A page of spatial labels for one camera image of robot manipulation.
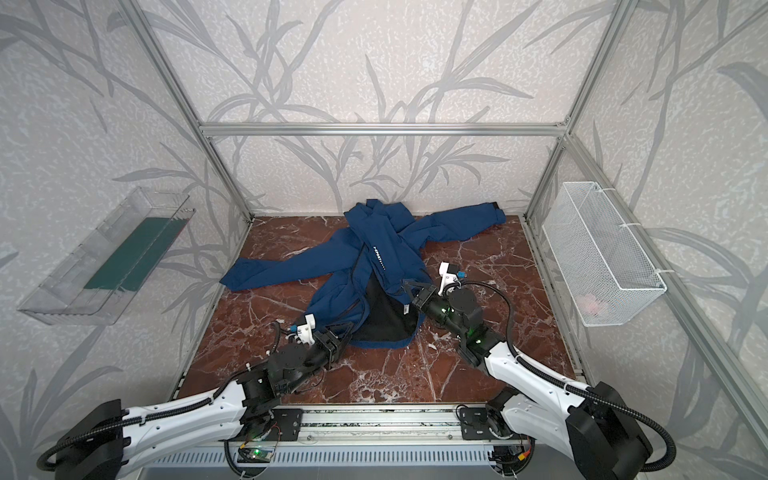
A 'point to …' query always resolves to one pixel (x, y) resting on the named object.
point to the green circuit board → (254, 455)
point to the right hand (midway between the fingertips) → (404, 276)
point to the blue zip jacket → (360, 272)
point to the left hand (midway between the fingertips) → (359, 323)
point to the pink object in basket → (588, 302)
